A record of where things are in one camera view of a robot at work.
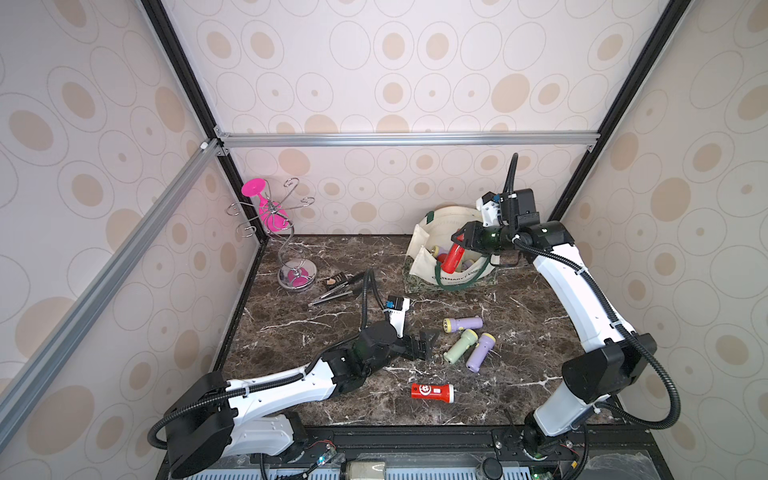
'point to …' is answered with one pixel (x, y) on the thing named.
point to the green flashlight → (456, 351)
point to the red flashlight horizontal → (453, 258)
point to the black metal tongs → (338, 285)
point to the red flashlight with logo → (444, 392)
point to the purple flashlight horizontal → (453, 324)
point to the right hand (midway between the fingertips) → (471, 236)
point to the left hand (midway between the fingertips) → (435, 332)
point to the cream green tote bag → (430, 242)
